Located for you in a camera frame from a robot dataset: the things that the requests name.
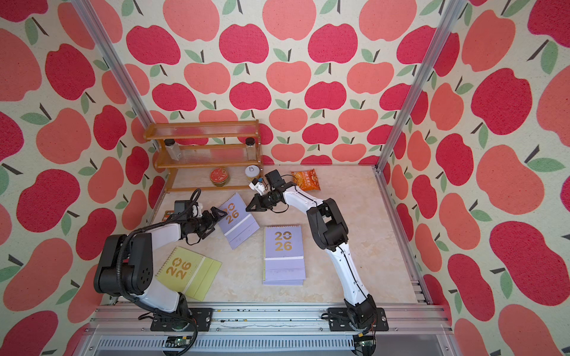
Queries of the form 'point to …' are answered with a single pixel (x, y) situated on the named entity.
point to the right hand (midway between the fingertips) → (248, 212)
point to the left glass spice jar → (173, 148)
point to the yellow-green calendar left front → (188, 272)
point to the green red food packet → (167, 213)
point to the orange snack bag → (306, 179)
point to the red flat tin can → (219, 176)
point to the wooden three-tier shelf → (208, 156)
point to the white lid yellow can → (252, 170)
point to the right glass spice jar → (251, 148)
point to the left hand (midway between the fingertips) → (222, 222)
